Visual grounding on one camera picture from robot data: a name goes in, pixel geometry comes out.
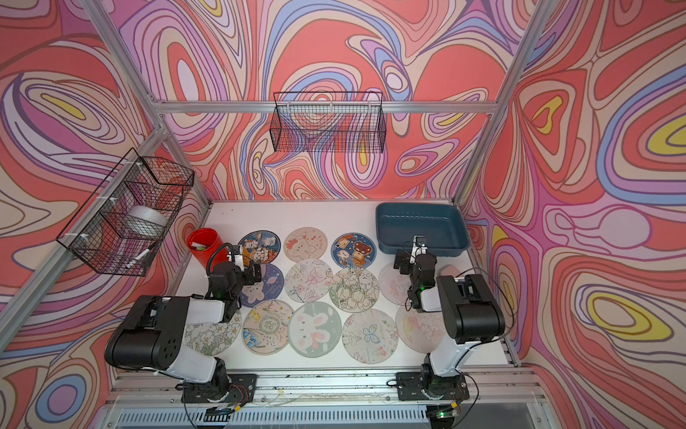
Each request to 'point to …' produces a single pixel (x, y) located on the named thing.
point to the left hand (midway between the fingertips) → (248, 261)
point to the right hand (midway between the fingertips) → (412, 256)
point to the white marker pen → (129, 264)
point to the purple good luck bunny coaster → (270, 288)
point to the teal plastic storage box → (441, 223)
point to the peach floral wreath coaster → (265, 326)
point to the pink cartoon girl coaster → (422, 332)
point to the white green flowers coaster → (213, 339)
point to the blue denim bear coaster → (353, 250)
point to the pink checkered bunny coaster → (305, 243)
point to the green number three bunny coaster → (314, 329)
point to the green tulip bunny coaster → (355, 290)
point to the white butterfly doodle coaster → (370, 336)
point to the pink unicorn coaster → (394, 286)
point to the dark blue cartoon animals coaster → (259, 247)
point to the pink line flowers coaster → (308, 281)
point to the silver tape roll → (146, 221)
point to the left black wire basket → (119, 229)
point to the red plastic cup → (203, 243)
